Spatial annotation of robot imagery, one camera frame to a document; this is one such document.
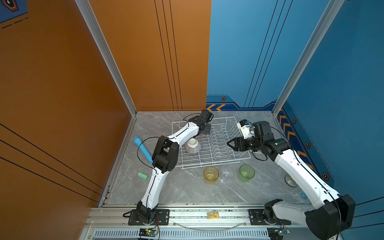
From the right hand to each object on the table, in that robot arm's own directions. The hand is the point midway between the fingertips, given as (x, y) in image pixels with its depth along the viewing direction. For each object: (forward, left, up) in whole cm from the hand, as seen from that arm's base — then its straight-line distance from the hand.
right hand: (231, 142), depth 78 cm
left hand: (+22, +14, -13) cm, 29 cm away
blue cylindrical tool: (+12, +58, -16) cm, 62 cm away
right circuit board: (-37, -18, -22) cm, 47 cm away
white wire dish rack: (+3, +8, -15) cm, 17 cm away
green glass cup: (-8, -10, -20) cm, 24 cm away
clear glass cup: (-8, 0, -21) cm, 22 cm away
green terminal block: (-10, +50, -19) cm, 55 cm away
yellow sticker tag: (-30, +12, -21) cm, 38 cm away
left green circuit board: (-37, +40, -21) cm, 58 cm away
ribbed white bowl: (+7, +21, -14) cm, 27 cm away
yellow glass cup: (-9, +10, -20) cm, 24 cm away
